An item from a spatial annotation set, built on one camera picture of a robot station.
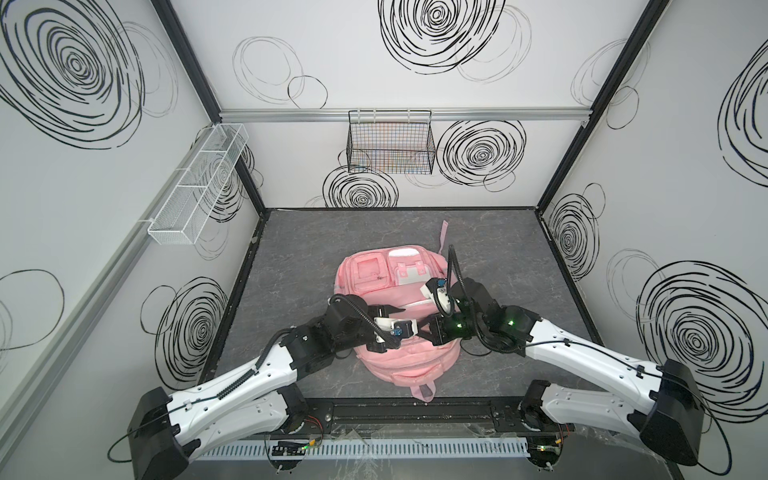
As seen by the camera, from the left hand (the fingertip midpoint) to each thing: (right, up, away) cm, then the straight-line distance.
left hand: (404, 315), depth 71 cm
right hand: (+2, -5, -1) cm, 5 cm away
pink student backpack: (-2, +7, +18) cm, 19 cm away
